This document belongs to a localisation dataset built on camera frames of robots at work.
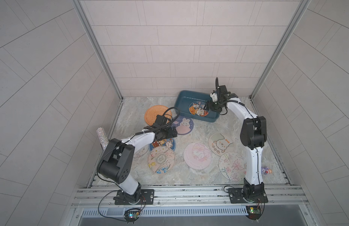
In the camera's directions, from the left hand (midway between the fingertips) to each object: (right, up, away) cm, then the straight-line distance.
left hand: (174, 132), depth 92 cm
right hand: (+24, +17, +8) cm, 30 cm away
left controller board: (-18, -34, -28) cm, 47 cm away
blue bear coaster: (-3, -7, -1) cm, 7 cm away
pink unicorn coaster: (+15, -13, -7) cm, 21 cm away
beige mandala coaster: (-7, -15, -9) cm, 19 cm away
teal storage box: (+7, +24, +23) cm, 34 cm away
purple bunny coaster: (+7, +4, +7) cm, 10 cm away
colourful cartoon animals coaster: (+19, +15, +16) cm, 29 cm away
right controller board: (+41, -35, -24) cm, 59 cm away
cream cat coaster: (+30, -7, -1) cm, 31 cm away
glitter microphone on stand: (-35, +1, -23) cm, 41 cm away
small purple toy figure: (+52, -19, -15) cm, 57 cm away
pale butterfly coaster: (-20, -11, -5) cm, 23 cm away
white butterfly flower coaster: (+35, -18, -10) cm, 41 cm away
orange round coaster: (-17, +12, +13) cm, 25 cm away
